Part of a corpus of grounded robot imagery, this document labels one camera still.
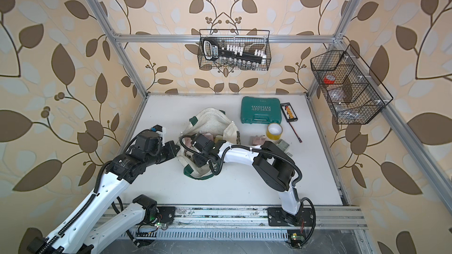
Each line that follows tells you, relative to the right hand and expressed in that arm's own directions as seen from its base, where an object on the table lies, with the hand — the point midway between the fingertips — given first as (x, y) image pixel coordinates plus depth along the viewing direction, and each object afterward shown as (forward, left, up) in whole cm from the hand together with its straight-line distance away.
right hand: (198, 158), depth 88 cm
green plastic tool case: (+30, -36, +1) cm, 46 cm away
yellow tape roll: (+16, -42, -3) cm, 45 cm away
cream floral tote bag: (+16, -7, +9) cm, 19 cm away
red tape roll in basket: (+23, -64, +30) cm, 74 cm away
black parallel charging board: (+29, -53, -2) cm, 61 cm away
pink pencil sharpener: (+9, -32, +1) cm, 33 cm away
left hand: (-1, +6, +16) cm, 17 cm away
